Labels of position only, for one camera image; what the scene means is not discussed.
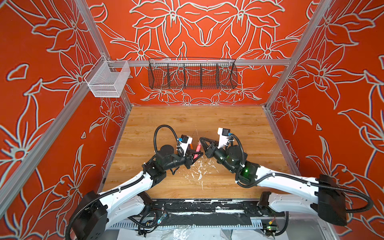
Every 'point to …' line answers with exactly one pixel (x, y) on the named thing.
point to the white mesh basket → (105, 79)
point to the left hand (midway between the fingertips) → (201, 152)
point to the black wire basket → (192, 73)
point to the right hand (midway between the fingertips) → (197, 140)
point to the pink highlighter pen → (197, 149)
